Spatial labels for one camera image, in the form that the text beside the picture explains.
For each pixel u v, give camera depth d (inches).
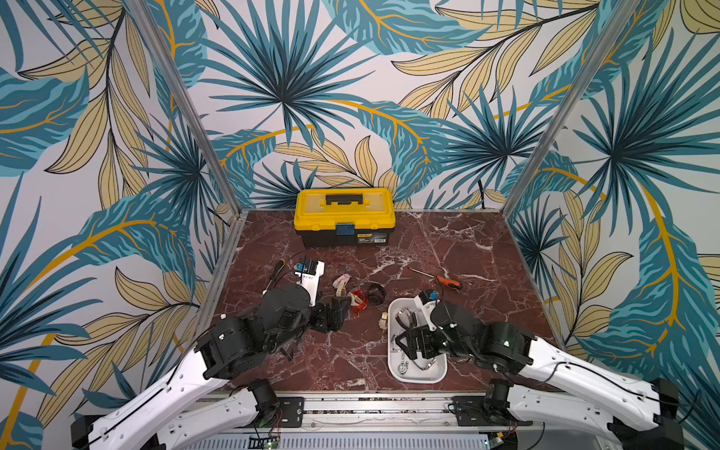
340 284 36.4
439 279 38.4
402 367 31.6
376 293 37.7
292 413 29.0
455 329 20.1
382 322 33.2
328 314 21.0
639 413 16.1
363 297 36.4
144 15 26.7
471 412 28.8
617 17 27.2
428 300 25.1
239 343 17.1
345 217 37.5
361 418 28.8
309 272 21.0
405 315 35.4
